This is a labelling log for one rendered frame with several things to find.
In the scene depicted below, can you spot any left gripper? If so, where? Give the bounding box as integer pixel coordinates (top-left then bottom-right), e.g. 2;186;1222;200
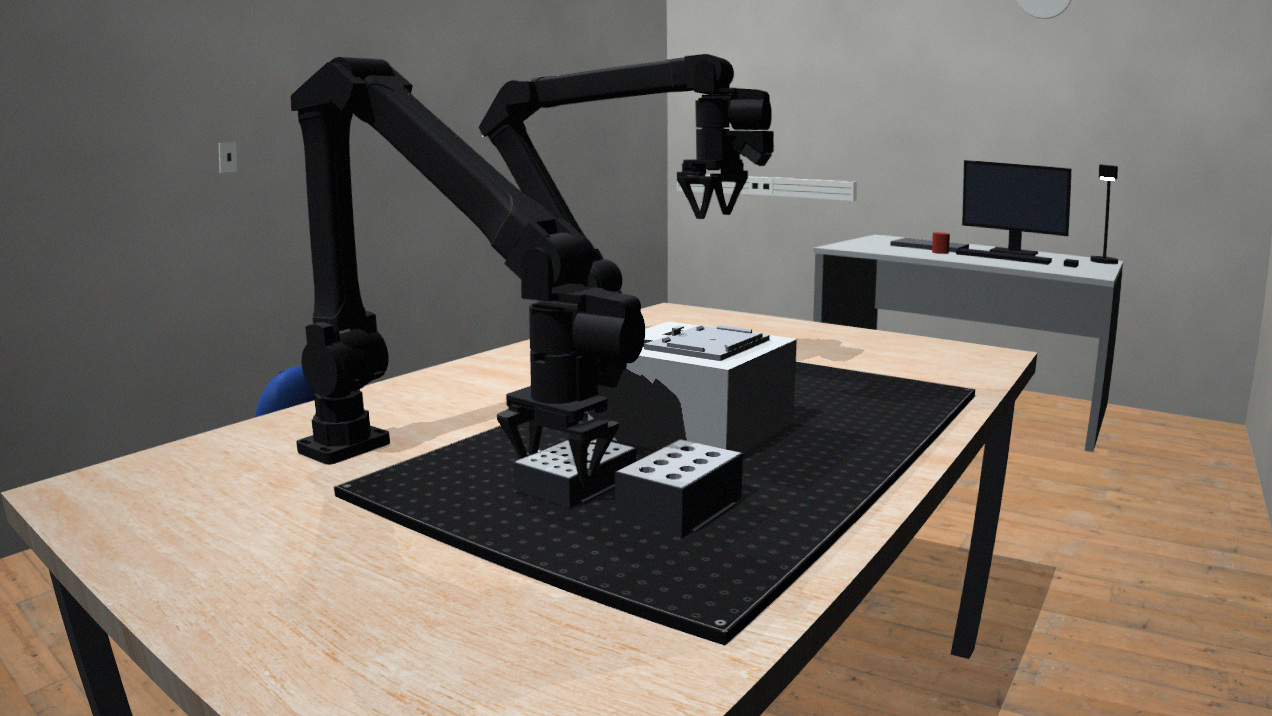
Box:
677;128;748;219

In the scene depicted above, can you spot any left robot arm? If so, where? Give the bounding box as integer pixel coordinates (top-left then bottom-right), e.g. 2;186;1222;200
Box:
480;53;773;293

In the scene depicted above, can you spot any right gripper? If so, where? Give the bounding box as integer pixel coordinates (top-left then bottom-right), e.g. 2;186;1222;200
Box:
497;350;619;488

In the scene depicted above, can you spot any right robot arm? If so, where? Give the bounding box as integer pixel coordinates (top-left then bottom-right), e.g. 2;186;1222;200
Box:
291;57;645;464

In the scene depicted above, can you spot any grey mixer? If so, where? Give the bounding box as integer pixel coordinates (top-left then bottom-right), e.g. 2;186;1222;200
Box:
583;322;798;453

